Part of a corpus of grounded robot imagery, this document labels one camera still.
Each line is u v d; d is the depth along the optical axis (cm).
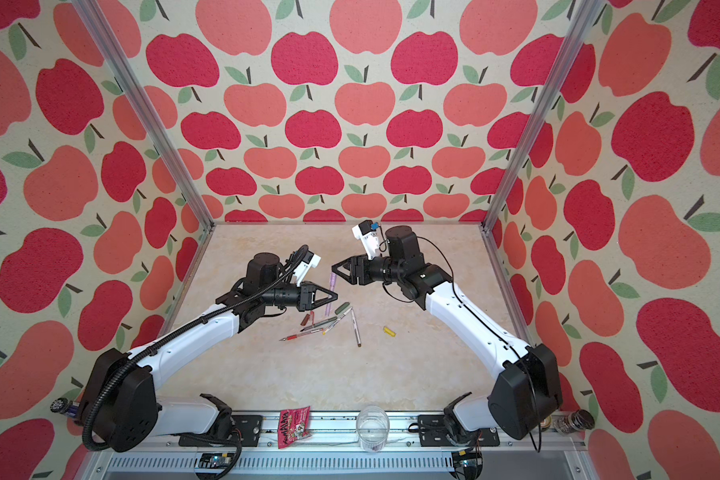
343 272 71
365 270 65
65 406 61
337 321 93
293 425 75
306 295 68
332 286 75
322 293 73
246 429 74
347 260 67
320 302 73
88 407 43
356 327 92
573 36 73
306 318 95
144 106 86
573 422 68
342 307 96
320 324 93
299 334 91
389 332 91
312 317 96
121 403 42
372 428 76
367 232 67
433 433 73
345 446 73
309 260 69
